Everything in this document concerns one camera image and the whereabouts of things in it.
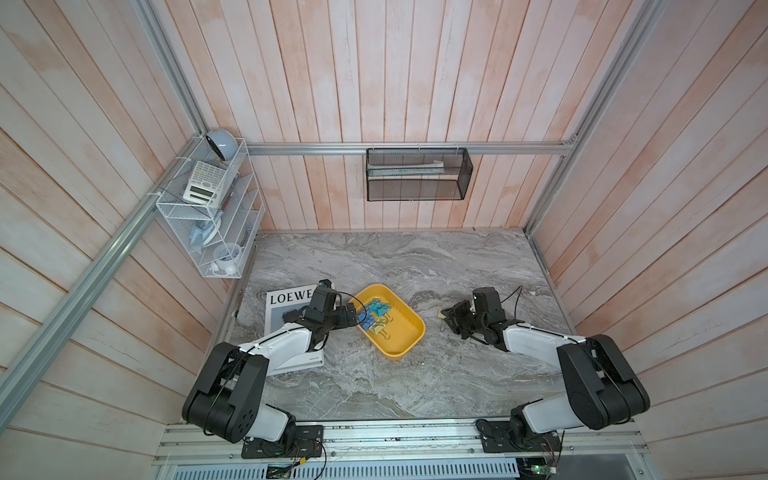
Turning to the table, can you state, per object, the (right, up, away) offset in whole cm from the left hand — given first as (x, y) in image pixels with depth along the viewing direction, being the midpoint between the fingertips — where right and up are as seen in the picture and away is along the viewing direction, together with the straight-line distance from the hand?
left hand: (342, 315), depth 93 cm
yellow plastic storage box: (+20, -4, 0) cm, 21 cm away
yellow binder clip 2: (+31, 0, 0) cm, 31 cm away
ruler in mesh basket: (+11, +45, -3) cm, 47 cm away
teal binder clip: (+9, +3, +4) cm, 10 cm away
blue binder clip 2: (+8, -2, -2) cm, 8 cm away
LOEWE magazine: (-19, +4, +3) cm, 20 cm away
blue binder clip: (+7, -1, +3) cm, 8 cm away
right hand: (+31, +2, 0) cm, 31 cm away
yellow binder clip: (+11, -3, -2) cm, 12 cm away
